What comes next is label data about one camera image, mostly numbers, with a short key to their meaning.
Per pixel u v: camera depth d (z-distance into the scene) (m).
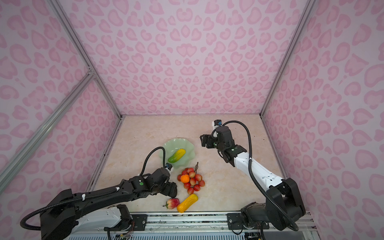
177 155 0.93
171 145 0.99
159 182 0.64
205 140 0.75
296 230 0.38
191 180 0.80
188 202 0.77
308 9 0.70
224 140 0.63
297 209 0.42
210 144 0.74
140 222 0.73
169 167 0.75
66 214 0.41
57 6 0.68
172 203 0.76
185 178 0.80
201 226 0.72
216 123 0.73
